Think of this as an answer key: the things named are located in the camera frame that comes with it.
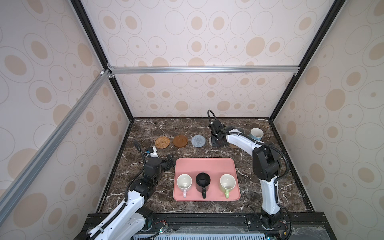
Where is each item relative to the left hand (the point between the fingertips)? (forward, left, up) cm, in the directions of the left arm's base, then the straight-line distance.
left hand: (171, 154), depth 81 cm
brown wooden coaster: (+20, -2, -16) cm, 26 cm away
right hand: (+16, -27, -11) cm, 34 cm away
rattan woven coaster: (+18, +10, -16) cm, 26 cm away
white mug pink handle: (-10, -6, -14) cm, 18 cm away
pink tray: (0, -26, -18) cm, 32 cm away
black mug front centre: (-10, -17, -14) cm, 24 cm away
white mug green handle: (-10, -31, -14) cm, 35 cm away
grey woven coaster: (+20, -15, -16) cm, 30 cm away
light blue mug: (+20, -54, -8) cm, 58 cm away
